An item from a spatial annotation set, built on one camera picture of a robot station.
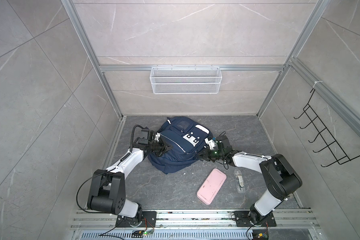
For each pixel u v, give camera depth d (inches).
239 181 33.6
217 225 28.7
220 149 29.1
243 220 28.6
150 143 28.5
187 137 38.8
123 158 20.4
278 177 18.3
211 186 32.2
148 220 28.7
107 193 16.9
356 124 21.1
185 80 39.7
